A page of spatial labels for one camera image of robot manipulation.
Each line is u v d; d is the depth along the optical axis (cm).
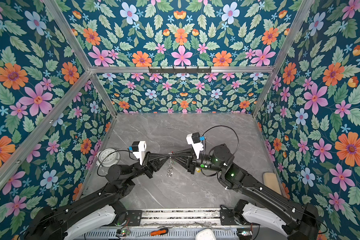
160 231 69
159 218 75
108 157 90
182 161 58
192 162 51
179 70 93
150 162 56
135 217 74
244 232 71
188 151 57
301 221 39
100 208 56
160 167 58
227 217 74
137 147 53
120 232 71
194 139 51
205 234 67
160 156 57
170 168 59
